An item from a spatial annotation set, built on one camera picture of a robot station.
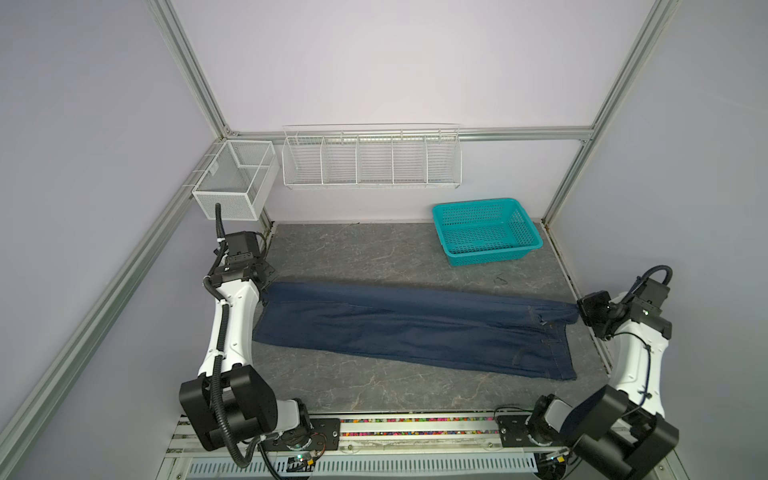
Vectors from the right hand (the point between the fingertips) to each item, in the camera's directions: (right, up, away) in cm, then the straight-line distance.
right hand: (584, 307), depth 79 cm
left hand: (-87, +7, +1) cm, 87 cm away
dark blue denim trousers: (-39, -9, +13) cm, 43 cm away
